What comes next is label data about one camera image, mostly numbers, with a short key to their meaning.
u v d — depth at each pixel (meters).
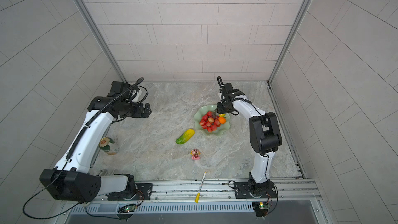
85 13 0.81
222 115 0.90
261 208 0.68
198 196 0.70
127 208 0.65
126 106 0.62
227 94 0.72
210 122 0.87
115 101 0.48
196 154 0.80
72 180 0.38
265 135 0.50
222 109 0.83
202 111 0.95
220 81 0.78
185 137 0.85
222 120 0.91
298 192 0.71
